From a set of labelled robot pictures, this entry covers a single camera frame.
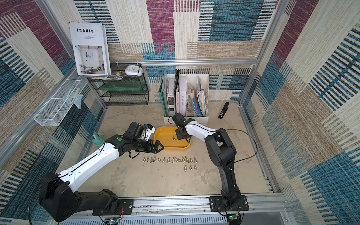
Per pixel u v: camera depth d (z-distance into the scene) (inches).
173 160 35.2
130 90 36.4
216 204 28.7
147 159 35.4
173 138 39.1
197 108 39.1
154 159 35.3
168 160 35.2
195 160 35.2
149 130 28.7
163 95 34.6
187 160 35.2
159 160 35.3
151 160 35.2
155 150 27.5
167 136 40.3
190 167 34.3
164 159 35.2
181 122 30.4
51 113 27.7
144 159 35.2
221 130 22.0
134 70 35.3
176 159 35.2
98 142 35.2
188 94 38.1
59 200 15.3
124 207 28.7
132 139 24.2
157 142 28.1
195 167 34.3
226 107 44.8
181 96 37.7
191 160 35.2
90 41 30.5
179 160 35.2
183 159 35.2
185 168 34.1
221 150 20.8
